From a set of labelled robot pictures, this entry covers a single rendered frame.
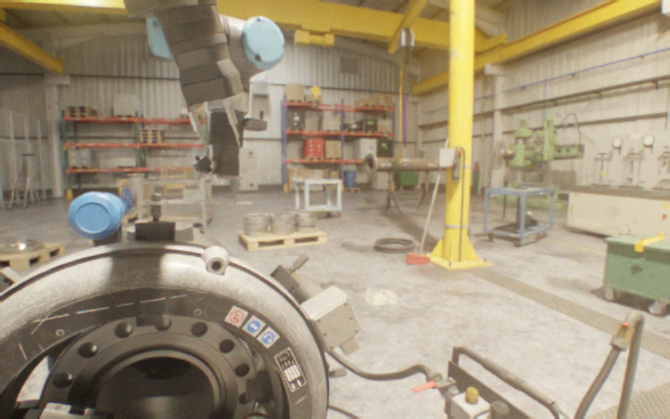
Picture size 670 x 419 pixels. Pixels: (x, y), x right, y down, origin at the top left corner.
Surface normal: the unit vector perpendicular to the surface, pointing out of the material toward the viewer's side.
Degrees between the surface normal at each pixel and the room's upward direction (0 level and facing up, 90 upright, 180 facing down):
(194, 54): 122
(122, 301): 90
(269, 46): 91
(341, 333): 90
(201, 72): 110
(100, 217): 90
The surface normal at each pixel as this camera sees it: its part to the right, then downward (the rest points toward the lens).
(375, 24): 0.30, 0.11
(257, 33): 0.70, 0.11
